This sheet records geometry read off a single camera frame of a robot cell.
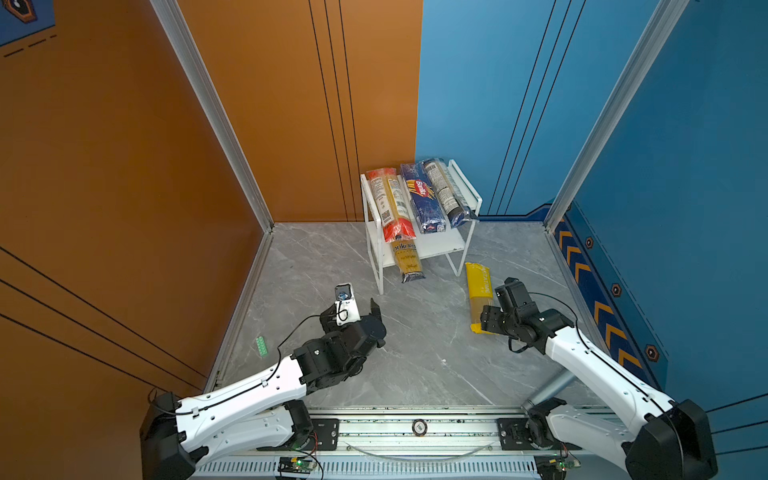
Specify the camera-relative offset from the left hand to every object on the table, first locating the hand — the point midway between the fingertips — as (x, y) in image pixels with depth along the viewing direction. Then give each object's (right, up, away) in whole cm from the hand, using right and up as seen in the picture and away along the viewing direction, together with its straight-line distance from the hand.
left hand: (359, 303), depth 75 cm
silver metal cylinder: (+50, -24, +3) cm, 55 cm away
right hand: (+36, -6, +9) cm, 38 cm away
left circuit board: (-15, -38, -4) cm, 41 cm away
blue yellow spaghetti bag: (+13, +11, +11) cm, 20 cm away
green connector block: (-31, -15, +13) cm, 36 cm away
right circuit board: (+47, -38, -6) cm, 60 cm away
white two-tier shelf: (+5, +13, +16) cm, 21 cm away
